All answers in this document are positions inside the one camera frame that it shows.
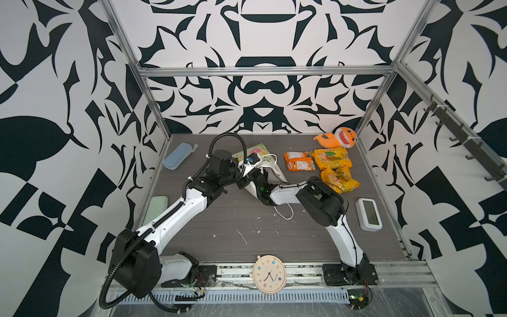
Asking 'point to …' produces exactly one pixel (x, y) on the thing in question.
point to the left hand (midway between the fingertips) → (256, 162)
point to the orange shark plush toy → (344, 137)
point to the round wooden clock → (269, 273)
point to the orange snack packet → (298, 161)
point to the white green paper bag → (267, 162)
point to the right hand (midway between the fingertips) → (253, 165)
